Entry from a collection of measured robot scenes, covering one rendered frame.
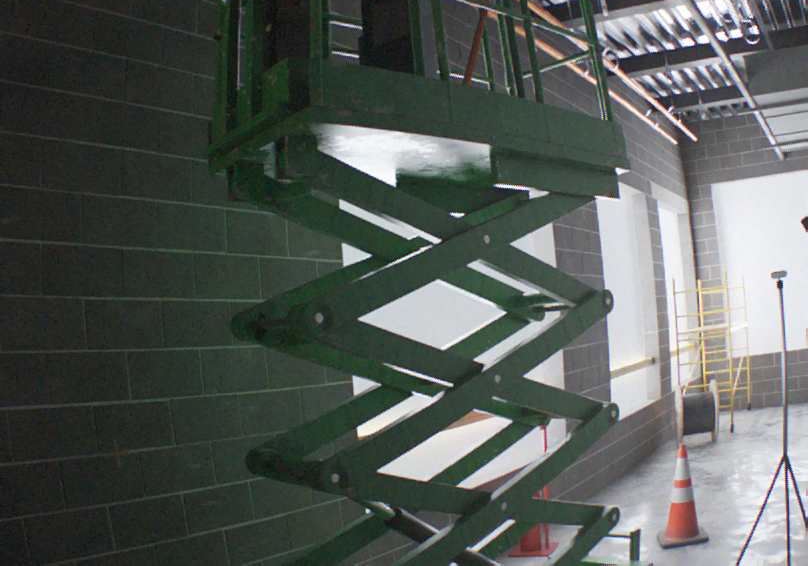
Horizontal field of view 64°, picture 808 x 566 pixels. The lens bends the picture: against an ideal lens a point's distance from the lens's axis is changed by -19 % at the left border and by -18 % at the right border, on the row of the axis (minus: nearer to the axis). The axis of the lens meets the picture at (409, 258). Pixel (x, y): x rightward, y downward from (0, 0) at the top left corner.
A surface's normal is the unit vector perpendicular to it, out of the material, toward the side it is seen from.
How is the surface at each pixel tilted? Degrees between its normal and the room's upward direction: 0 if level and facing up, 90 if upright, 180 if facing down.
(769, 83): 90
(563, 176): 90
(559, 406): 90
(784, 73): 90
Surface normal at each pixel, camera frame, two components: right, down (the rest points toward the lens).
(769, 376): -0.57, -0.04
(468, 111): 0.63, -0.13
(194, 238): 0.82, -0.12
